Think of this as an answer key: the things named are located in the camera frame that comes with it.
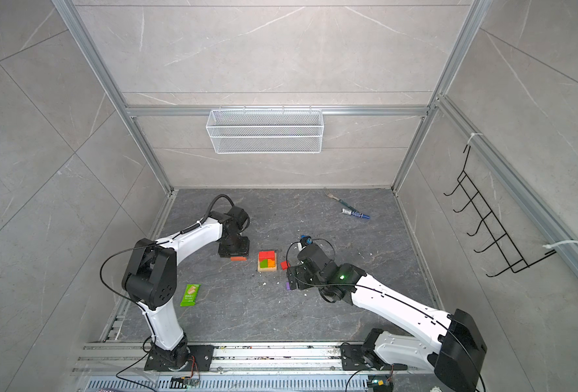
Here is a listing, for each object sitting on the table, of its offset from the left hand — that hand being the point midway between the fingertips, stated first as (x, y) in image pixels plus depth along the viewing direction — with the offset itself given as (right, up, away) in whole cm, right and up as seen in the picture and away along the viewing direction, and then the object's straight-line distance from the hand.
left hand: (241, 249), depth 93 cm
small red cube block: (+17, -6, 0) cm, 18 cm away
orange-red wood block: (-1, -3, -2) cm, 4 cm away
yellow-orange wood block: (+12, -6, 0) cm, 13 cm away
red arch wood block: (+10, -2, -1) cm, 10 cm away
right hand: (+22, -4, -14) cm, 26 cm away
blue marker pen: (+49, +14, +18) cm, 54 cm away
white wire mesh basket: (+8, +48, +8) cm, 50 cm away
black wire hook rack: (+75, +8, -30) cm, 81 cm away
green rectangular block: (+9, -6, 0) cm, 10 cm away
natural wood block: (+12, -8, 0) cm, 14 cm away
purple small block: (+18, -12, -5) cm, 22 cm away
